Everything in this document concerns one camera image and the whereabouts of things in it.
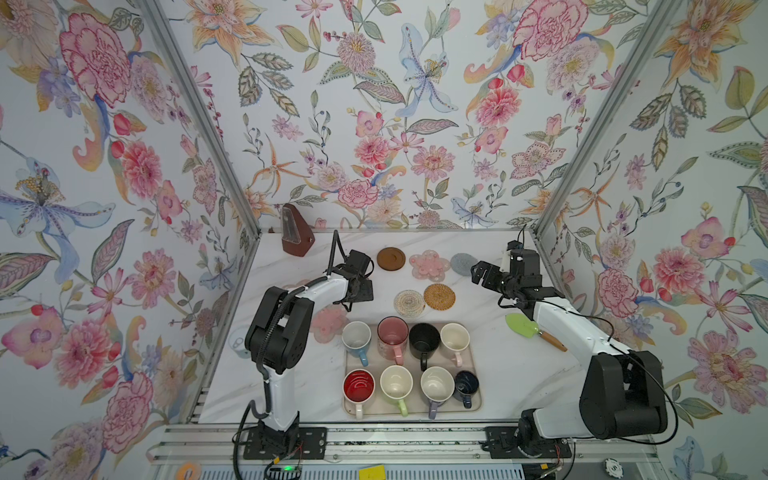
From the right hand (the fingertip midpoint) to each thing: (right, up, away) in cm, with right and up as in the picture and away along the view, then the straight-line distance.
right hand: (484, 270), depth 90 cm
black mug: (-19, -19, -4) cm, 27 cm away
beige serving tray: (-24, -25, -14) cm, 37 cm away
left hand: (-37, -8, +10) cm, 39 cm away
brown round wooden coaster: (-27, +4, +24) cm, 36 cm away
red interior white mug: (-37, -32, -9) cm, 50 cm away
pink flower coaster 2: (-48, -17, +6) cm, 51 cm away
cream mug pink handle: (-9, -19, -3) cm, 22 cm away
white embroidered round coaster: (-22, -11, +11) cm, 27 cm away
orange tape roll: (-76, -47, -19) cm, 91 cm away
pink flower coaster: (-14, +1, +20) cm, 24 cm away
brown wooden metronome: (-62, +11, +20) cm, 66 cm away
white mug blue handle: (-38, -20, -2) cm, 43 cm away
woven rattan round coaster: (-12, -9, +11) cm, 19 cm away
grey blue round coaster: (-1, +2, +21) cm, 21 cm away
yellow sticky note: (-33, -46, -22) cm, 60 cm away
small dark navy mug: (-8, -31, -8) cm, 33 cm away
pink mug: (-28, -20, -1) cm, 34 cm away
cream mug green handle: (-27, -30, -8) cm, 41 cm away
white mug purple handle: (-16, -31, -8) cm, 36 cm away
